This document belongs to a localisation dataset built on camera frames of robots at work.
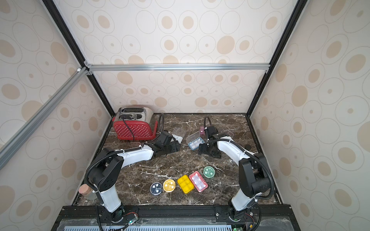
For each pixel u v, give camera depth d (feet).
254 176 1.49
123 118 3.15
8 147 1.69
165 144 2.44
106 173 1.55
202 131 3.57
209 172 2.87
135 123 3.03
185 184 2.72
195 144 3.36
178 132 3.58
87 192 2.36
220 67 5.69
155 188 2.66
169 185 2.73
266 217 2.39
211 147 2.34
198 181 2.75
